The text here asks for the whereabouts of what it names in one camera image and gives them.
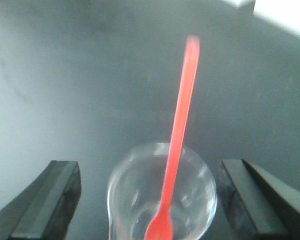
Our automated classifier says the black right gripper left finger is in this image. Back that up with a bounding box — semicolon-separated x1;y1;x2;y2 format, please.
0;160;81;240

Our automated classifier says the red plastic spoon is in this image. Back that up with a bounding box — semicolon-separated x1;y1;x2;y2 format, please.
143;34;201;240

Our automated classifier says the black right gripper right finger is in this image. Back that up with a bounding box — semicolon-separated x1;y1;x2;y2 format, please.
217;158;300;240

